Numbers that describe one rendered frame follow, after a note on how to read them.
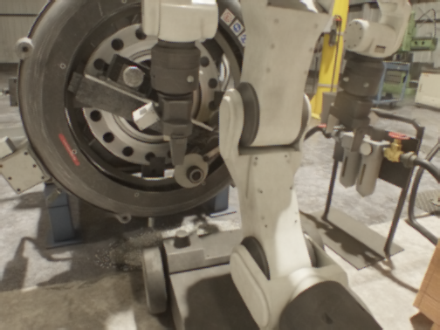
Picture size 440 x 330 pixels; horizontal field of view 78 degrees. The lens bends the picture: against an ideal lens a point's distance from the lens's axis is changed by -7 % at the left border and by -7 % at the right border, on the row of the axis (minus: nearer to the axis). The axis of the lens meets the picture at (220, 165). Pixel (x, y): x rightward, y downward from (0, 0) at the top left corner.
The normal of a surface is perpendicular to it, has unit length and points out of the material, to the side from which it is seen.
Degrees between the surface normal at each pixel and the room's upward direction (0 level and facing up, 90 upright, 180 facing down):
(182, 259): 45
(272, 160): 60
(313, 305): 30
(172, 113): 101
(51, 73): 90
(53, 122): 90
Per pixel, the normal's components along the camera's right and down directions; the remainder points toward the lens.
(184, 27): 0.31, 0.52
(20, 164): 0.44, 0.33
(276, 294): 0.30, -0.21
